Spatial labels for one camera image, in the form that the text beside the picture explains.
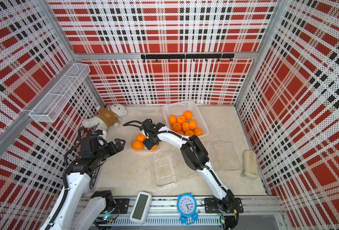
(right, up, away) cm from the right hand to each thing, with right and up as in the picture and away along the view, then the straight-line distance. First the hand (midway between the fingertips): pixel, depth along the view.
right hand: (153, 142), depth 94 cm
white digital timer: (-2, -29, -25) cm, 38 cm away
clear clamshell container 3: (+47, -9, -1) cm, 48 cm away
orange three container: (+24, +6, +2) cm, 25 cm away
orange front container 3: (+22, +10, +7) cm, 25 cm away
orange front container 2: (+19, +15, +12) cm, 27 cm away
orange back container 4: (+24, +19, +13) cm, 33 cm away
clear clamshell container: (-5, -4, -1) cm, 7 cm away
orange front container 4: (+27, +12, +8) cm, 31 cm away
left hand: (-15, +2, -15) cm, 22 cm away
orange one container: (+16, +10, +5) cm, 20 cm away
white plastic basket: (+16, +23, +17) cm, 33 cm away
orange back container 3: (+2, -2, -7) cm, 7 cm away
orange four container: (+30, +7, +4) cm, 31 cm away
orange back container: (-9, +3, +1) cm, 9 cm away
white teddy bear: (-37, +17, +10) cm, 41 cm away
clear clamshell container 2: (+9, -16, -7) cm, 19 cm away
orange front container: (+12, +15, +10) cm, 22 cm away
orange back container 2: (-10, -1, -3) cm, 10 cm away
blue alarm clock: (+21, -29, -23) cm, 42 cm away
